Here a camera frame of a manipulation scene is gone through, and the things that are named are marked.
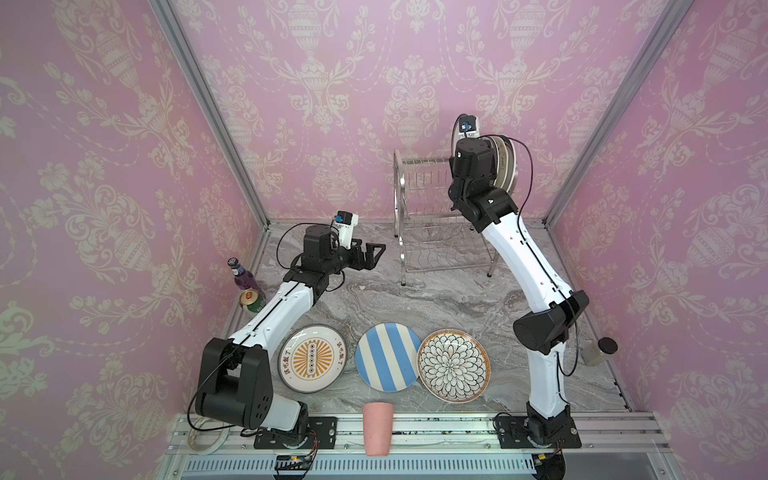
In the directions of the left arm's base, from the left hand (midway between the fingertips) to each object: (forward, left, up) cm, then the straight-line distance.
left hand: (373, 245), depth 82 cm
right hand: (+13, -27, +22) cm, 38 cm away
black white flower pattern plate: (-24, -23, -24) cm, 41 cm away
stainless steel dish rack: (+26, -21, -24) cm, 41 cm away
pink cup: (-39, -3, -19) cm, 44 cm away
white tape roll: (-43, +36, -24) cm, 61 cm away
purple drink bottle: (-4, +39, -11) cm, 40 cm away
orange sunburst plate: (-23, +17, -24) cm, 37 cm away
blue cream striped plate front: (-21, -4, -25) cm, 33 cm away
